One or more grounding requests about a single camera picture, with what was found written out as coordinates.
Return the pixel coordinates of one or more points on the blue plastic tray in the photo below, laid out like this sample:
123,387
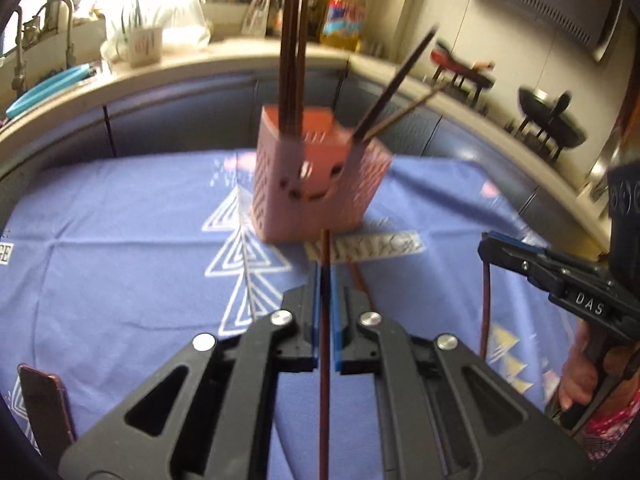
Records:
45,90

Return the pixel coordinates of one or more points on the blue printed tablecloth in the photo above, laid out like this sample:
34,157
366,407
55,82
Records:
125,240

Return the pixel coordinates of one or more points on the dark sauce bottle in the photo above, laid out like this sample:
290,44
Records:
275,10

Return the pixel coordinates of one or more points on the white plant pot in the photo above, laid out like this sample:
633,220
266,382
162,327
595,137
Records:
145,46

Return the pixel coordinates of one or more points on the metal faucet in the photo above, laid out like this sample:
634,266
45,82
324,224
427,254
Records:
19,50
62,15

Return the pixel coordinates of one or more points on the red frying pan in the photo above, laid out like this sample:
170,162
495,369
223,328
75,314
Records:
462,67

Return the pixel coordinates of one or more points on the pink plastic chopstick holder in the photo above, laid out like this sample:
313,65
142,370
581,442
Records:
310,185

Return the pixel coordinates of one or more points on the person's right hand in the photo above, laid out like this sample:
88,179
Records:
577,375

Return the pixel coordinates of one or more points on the smartphone with brown case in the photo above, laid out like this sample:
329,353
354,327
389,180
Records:
47,410

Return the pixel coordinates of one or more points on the brown wooden chopstick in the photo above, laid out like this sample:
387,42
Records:
303,60
405,110
324,410
361,282
294,60
395,82
486,310
286,60

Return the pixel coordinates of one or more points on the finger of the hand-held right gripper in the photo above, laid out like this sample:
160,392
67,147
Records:
520,243
510,257

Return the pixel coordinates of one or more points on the utensils in mug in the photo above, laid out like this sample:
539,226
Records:
140,15

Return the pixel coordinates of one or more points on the yellow cooking oil bottle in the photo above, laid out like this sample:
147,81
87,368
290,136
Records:
342,15

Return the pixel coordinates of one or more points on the black wok with lid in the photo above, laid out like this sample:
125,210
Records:
550,120

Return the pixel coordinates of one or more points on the person's patterned clothing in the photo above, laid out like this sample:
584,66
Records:
615,430

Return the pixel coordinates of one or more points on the range hood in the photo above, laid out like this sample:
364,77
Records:
550,0

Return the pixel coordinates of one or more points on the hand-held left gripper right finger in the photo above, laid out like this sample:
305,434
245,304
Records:
336,330

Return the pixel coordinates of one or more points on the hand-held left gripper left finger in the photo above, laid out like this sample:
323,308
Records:
315,320

